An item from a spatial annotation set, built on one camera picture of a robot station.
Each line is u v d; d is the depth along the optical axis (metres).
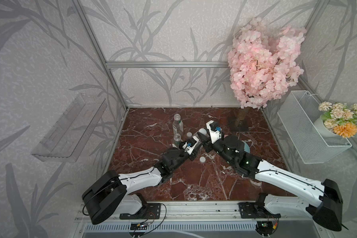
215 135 0.60
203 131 0.68
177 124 0.94
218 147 0.62
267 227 0.74
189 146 0.63
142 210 0.64
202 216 0.73
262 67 0.64
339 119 0.55
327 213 0.38
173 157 0.59
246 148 0.97
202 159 0.92
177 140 0.81
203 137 0.63
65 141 0.64
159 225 0.69
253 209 0.71
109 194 0.42
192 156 0.68
